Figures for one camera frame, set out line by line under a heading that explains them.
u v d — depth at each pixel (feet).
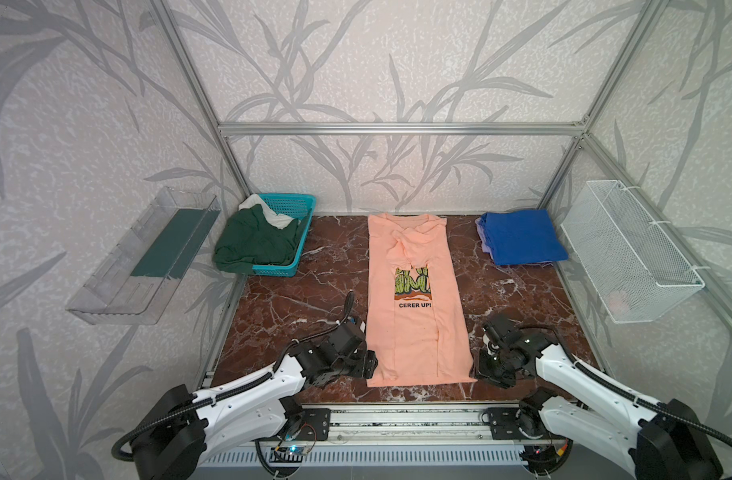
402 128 3.08
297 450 2.32
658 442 1.29
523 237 3.71
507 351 2.04
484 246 3.63
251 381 1.61
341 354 2.07
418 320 3.01
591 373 1.63
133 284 2.09
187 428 1.33
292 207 3.78
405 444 2.36
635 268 2.09
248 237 3.44
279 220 3.91
